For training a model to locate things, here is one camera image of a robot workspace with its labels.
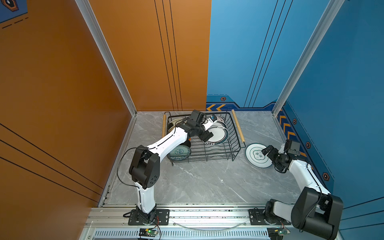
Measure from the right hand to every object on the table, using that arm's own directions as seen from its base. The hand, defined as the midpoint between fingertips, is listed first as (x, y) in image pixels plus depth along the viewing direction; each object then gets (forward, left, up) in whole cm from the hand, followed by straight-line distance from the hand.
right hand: (267, 155), depth 87 cm
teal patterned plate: (+2, +51, 0) cm, 51 cm away
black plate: (-8, +45, +26) cm, 52 cm away
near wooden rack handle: (+12, +17, +12) cm, 24 cm away
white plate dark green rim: (+12, +27, +5) cm, 30 cm away
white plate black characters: (+2, +4, -7) cm, 8 cm away
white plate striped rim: (+19, +27, +7) cm, 33 cm away
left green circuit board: (-37, +65, -8) cm, 75 cm away
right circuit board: (-37, +4, -9) cm, 38 cm away
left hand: (+13, +34, +10) cm, 38 cm away
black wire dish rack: (+11, +22, -6) cm, 25 cm away
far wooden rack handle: (+14, +61, +12) cm, 63 cm away
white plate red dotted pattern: (+24, +27, +7) cm, 36 cm away
